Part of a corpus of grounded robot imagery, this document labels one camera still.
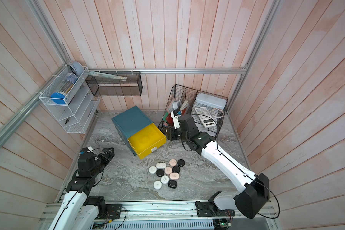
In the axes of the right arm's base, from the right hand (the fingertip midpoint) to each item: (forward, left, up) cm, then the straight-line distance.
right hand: (167, 128), depth 76 cm
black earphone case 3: (-8, -9, -25) cm, 28 cm away
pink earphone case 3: (-8, -3, -25) cm, 26 cm away
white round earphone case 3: (-23, +6, -23) cm, 33 cm away
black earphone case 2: (-22, -3, -25) cm, 33 cm away
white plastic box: (+27, -29, -4) cm, 40 cm away
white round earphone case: (-14, +9, -24) cm, 29 cm away
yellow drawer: (-1, +12, -10) cm, 16 cm away
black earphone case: (-13, -5, -25) cm, 28 cm away
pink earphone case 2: (-17, -4, -24) cm, 30 cm away
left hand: (-10, +32, -12) cm, 36 cm away
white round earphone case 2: (-20, +1, -24) cm, 31 cm away
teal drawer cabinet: (+7, +23, -4) cm, 25 cm away
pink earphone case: (-14, 0, -24) cm, 28 cm away
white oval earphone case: (-11, +4, -24) cm, 27 cm away
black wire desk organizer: (+21, -27, -6) cm, 35 cm away
